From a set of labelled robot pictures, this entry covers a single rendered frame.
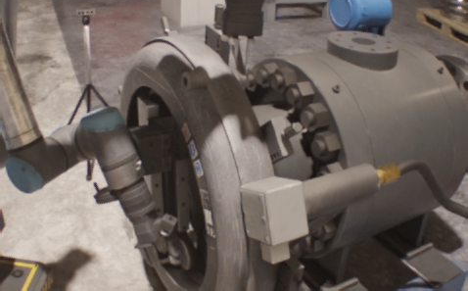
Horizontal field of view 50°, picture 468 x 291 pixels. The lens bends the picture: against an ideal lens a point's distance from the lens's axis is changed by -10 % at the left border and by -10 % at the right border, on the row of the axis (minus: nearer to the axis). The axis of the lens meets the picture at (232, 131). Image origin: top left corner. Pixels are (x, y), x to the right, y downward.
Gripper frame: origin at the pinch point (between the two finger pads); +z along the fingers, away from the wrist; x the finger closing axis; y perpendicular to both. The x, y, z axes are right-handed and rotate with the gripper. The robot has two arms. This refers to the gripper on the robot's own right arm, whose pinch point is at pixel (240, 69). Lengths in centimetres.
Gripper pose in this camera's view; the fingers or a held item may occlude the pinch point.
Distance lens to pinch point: 102.2
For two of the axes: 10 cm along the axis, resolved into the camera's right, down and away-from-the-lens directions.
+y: -1.0, -5.0, 8.6
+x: -9.9, 0.0, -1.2
